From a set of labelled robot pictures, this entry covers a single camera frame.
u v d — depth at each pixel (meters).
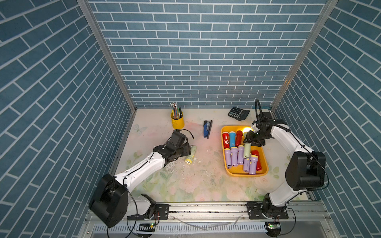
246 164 0.87
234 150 0.93
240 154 0.91
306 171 0.46
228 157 0.89
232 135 1.01
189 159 0.89
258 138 0.76
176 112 1.02
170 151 0.61
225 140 0.99
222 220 0.72
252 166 0.85
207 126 1.08
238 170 0.87
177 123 1.02
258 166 0.86
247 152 0.87
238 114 1.15
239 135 1.02
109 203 0.40
